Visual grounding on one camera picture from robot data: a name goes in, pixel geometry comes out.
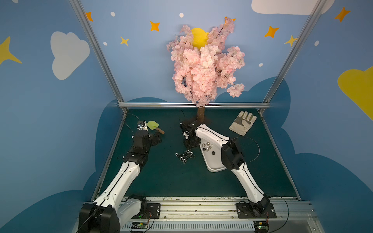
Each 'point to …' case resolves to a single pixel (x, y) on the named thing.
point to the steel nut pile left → (176, 154)
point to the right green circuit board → (261, 225)
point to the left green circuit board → (139, 225)
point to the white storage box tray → (211, 143)
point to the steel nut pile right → (191, 155)
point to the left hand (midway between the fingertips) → (150, 130)
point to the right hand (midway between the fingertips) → (191, 146)
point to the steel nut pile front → (184, 160)
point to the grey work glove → (243, 123)
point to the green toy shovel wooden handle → (154, 125)
